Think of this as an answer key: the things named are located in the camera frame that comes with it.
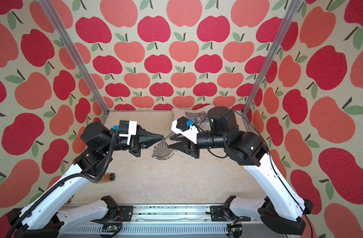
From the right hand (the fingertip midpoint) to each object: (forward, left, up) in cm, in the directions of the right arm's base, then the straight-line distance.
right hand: (176, 138), depth 51 cm
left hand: (-3, +4, +3) cm, 6 cm away
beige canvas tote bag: (+48, -9, -37) cm, 61 cm away
